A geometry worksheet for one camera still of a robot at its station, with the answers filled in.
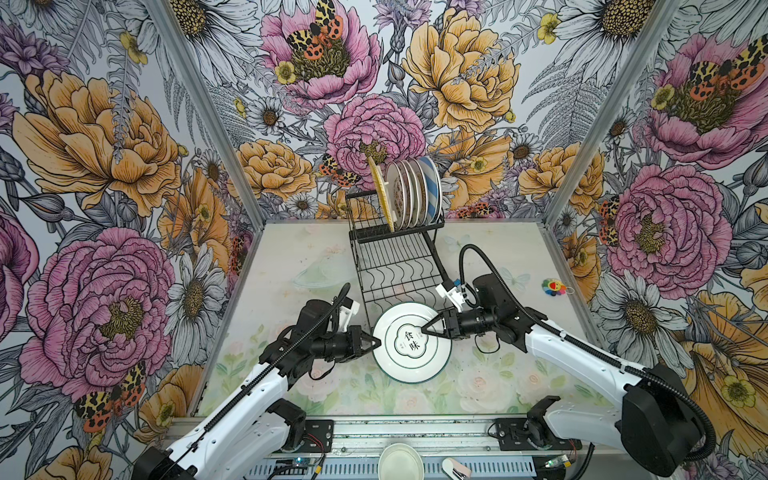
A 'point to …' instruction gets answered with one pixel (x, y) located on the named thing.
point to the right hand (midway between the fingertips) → (428, 341)
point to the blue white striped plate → (435, 189)
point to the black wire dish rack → (394, 265)
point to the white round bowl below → (400, 461)
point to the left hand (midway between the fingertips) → (378, 352)
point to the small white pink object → (456, 469)
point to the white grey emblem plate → (406, 353)
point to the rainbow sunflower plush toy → (553, 287)
